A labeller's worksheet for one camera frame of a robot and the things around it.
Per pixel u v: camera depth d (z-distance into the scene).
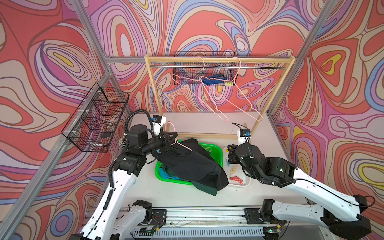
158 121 0.59
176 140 0.68
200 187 0.73
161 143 0.59
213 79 0.73
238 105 0.72
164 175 0.78
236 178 0.84
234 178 0.84
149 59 0.59
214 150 0.90
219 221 0.73
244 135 0.55
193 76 1.01
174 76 0.79
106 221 0.38
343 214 0.39
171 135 0.67
